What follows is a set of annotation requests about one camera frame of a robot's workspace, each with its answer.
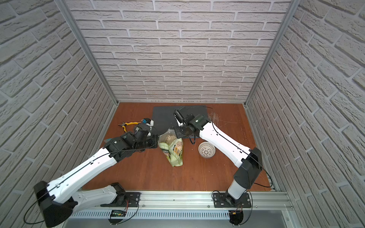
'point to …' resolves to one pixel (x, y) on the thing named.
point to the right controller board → (235, 216)
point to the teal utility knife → (106, 140)
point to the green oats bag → (172, 147)
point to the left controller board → (116, 213)
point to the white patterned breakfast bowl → (206, 149)
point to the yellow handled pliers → (123, 124)
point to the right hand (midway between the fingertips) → (176, 132)
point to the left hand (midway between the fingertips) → (159, 134)
